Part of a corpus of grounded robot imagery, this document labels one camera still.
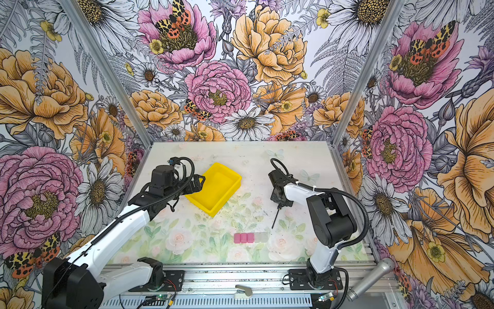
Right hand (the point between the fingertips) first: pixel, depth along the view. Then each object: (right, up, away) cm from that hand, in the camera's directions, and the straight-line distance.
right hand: (280, 203), depth 96 cm
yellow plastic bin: (-30, +8, +2) cm, 31 cm away
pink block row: (-15, -13, -11) cm, 23 cm away
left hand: (-38, +10, -13) cm, 41 cm away
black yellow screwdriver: (-1, -2, -2) cm, 3 cm away
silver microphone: (+37, -20, -21) cm, 47 cm away
